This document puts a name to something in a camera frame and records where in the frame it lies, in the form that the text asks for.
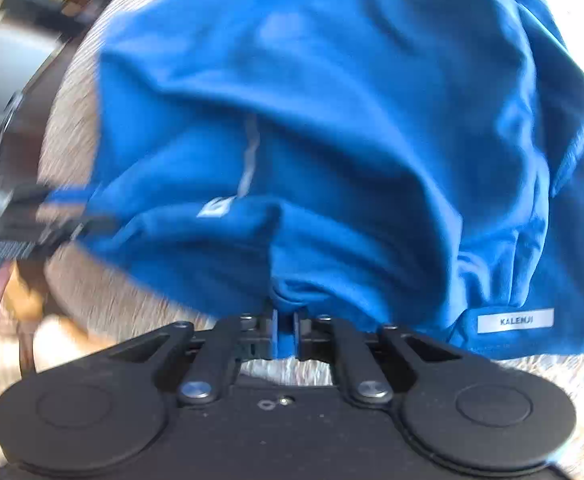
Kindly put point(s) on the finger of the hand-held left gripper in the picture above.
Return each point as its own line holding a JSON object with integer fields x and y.
{"x": 91, "y": 224}

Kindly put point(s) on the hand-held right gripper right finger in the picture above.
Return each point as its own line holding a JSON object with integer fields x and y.
{"x": 297, "y": 335}

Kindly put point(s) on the blue shirt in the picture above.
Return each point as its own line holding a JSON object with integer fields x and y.
{"x": 347, "y": 135}

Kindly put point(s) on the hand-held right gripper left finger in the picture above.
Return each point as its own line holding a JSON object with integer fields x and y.
{"x": 274, "y": 332}

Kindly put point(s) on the floral lace tablecloth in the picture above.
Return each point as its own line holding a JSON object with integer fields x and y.
{"x": 96, "y": 285}

